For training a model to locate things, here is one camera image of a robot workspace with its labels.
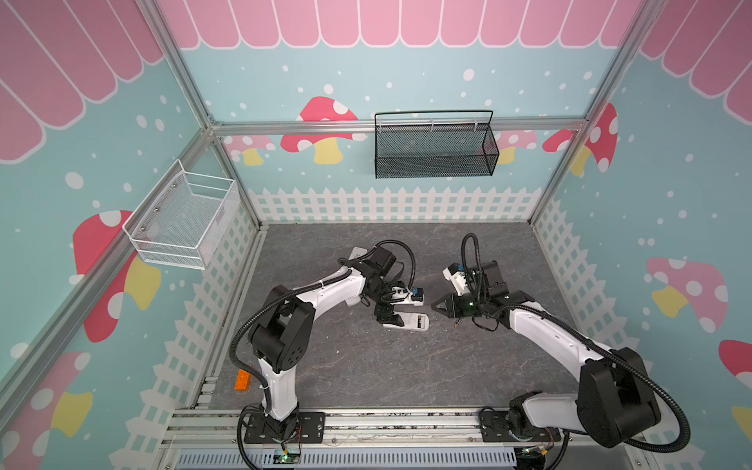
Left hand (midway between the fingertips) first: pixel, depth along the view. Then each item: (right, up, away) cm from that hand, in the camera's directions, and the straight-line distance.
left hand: (400, 311), depth 89 cm
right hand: (+10, +3, -5) cm, 11 cm away
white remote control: (+3, -4, +3) cm, 6 cm away
